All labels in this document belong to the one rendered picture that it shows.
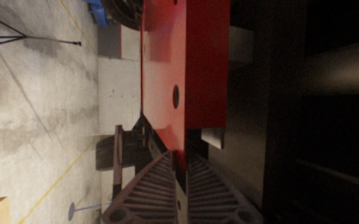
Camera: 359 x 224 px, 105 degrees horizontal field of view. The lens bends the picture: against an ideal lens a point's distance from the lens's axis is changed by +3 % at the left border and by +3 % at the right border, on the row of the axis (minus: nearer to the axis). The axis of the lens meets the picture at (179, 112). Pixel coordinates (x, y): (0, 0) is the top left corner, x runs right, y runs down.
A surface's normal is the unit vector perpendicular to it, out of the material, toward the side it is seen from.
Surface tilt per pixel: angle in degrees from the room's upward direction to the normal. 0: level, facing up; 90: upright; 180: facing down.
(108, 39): 90
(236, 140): 180
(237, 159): 180
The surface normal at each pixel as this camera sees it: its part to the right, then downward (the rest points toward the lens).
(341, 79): -0.86, 0.45
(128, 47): 0.35, 0.07
